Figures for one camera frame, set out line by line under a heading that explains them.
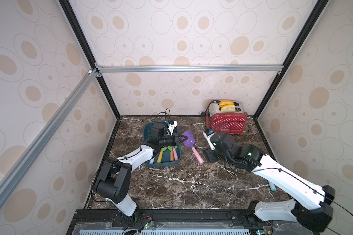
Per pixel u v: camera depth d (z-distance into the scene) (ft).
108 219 2.40
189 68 3.02
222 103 3.28
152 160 3.02
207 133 2.01
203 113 3.83
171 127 2.60
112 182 1.50
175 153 3.13
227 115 3.18
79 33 2.48
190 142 2.73
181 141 2.67
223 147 1.67
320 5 2.22
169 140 2.47
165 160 3.00
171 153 3.12
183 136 2.72
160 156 3.09
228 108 3.19
